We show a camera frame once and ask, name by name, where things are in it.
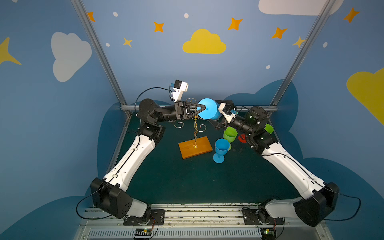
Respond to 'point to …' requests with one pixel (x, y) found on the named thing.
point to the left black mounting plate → (157, 218)
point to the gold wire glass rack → (195, 127)
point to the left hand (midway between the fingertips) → (203, 107)
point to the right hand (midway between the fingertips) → (215, 105)
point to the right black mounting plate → (250, 217)
